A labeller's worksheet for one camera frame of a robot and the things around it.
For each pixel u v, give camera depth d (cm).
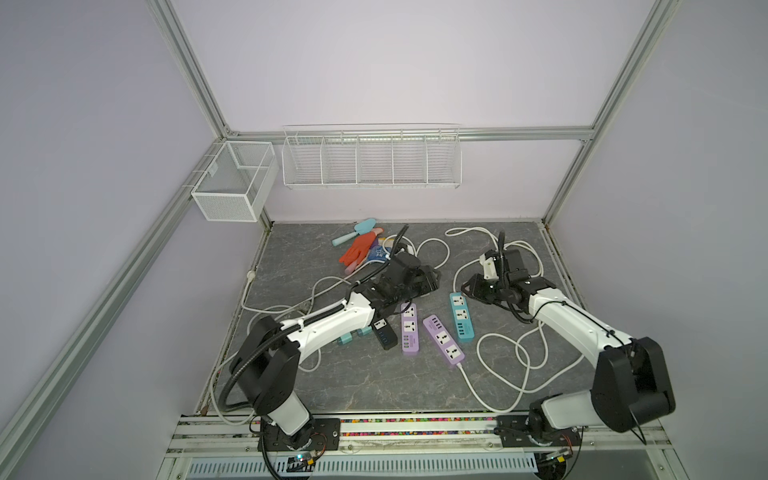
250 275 108
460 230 110
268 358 44
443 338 87
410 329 89
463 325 90
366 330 89
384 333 89
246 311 96
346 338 89
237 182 98
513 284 65
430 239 116
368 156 97
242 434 75
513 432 73
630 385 43
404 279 64
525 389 79
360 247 109
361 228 119
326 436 73
